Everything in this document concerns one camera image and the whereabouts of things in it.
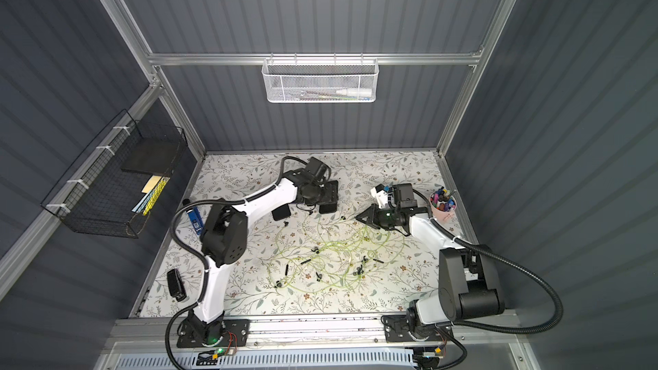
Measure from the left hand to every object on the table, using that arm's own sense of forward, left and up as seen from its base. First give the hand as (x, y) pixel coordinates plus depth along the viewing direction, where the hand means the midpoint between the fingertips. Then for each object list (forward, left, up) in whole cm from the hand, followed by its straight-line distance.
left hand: (335, 201), depth 94 cm
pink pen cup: (-6, -37, +5) cm, 38 cm away
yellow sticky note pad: (-6, +55, +18) cm, 59 cm away
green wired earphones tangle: (-18, +8, -9) cm, 21 cm away
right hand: (-9, -9, +3) cm, 13 cm away
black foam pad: (+5, +59, +19) cm, 63 cm away
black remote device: (-28, +51, -5) cm, 58 cm away
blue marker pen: (-3, +53, -6) cm, 54 cm away
